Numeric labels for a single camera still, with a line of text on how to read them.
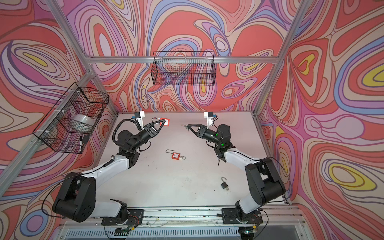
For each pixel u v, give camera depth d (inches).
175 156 36.7
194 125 29.0
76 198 16.6
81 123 27.3
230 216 28.5
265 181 18.1
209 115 28.9
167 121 28.3
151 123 27.1
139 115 27.1
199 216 29.5
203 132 27.4
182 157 37.0
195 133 28.9
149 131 25.7
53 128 26.1
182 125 30.2
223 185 33.1
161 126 28.3
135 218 28.4
